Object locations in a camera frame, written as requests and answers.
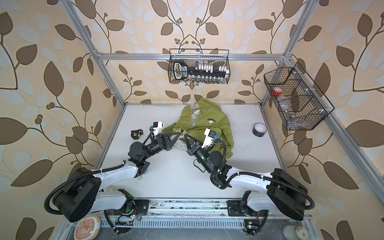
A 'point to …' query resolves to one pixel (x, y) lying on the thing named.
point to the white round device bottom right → (295, 232)
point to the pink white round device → (87, 228)
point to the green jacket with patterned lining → (194, 120)
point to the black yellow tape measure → (136, 134)
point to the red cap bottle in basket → (277, 91)
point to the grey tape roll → (259, 129)
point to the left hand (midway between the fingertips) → (179, 136)
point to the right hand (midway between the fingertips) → (184, 137)
